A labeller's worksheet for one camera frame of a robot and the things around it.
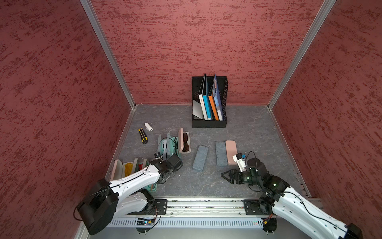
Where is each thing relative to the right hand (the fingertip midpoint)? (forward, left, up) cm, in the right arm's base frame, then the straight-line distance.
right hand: (225, 179), depth 77 cm
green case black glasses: (+24, +30, -6) cm, 39 cm away
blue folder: (+43, +2, +22) cm, 49 cm away
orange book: (+41, +4, +15) cm, 43 cm away
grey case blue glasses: (+18, -1, -5) cm, 19 cm away
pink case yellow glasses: (+8, +60, -4) cm, 60 cm away
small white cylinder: (+38, +49, -3) cm, 62 cm away
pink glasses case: (+19, -7, -5) cm, 21 cm away
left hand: (+4, +34, -6) cm, 35 cm away
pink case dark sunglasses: (+28, +23, -7) cm, 37 cm away
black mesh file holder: (+63, -6, +12) cm, 65 cm away
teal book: (+41, +7, +18) cm, 46 cm away
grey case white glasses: (+21, +34, -2) cm, 40 cm away
